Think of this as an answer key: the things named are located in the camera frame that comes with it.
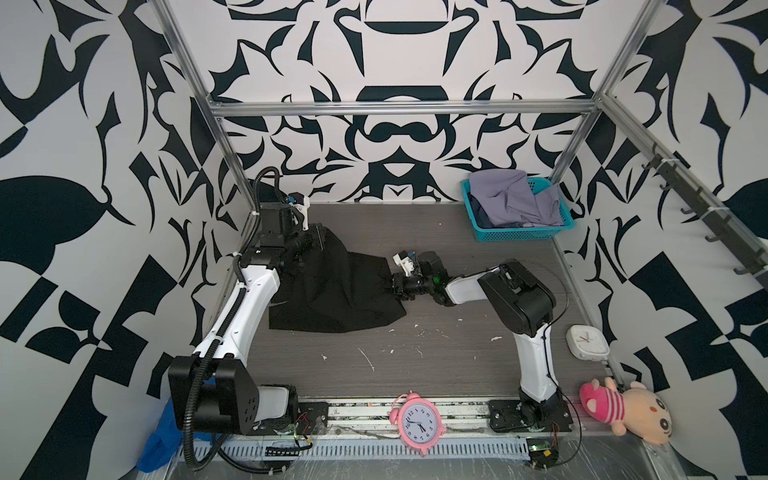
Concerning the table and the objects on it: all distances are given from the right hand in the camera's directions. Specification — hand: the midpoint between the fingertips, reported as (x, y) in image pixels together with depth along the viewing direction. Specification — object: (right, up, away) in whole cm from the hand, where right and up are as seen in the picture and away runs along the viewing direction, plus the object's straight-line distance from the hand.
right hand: (381, 287), depth 92 cm
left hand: (-15, +19, -12) cm, 27 cm away
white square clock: (+57, -14, -8) cm, 59 cm away
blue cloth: (-48, -30, -25) cm, 62 cm away
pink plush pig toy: (+59, -24, -23) cm, 68 cm away
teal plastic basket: (+48, +16, +12) cm, 52 cm away
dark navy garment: (+35, +22, +14) cm, 44 cm away
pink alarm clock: (+9, -29, -20) cm, 36 cm away
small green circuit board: (+38, -36, -21) cm, 56 cm away
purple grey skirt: (+47, +29, +21) cm, 60 cm away
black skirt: (-15, 0, -3) cm, 15 cm away
